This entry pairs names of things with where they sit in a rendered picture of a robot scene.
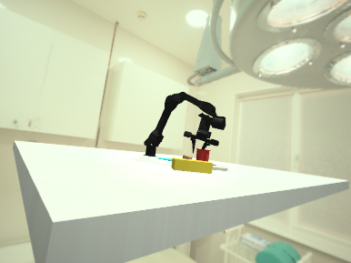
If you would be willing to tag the dark red cup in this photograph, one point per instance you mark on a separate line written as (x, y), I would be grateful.
(202, 154)

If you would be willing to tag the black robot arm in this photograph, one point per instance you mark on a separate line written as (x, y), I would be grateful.
(171, 102)

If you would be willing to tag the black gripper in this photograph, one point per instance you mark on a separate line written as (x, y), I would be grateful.
(207, 141)

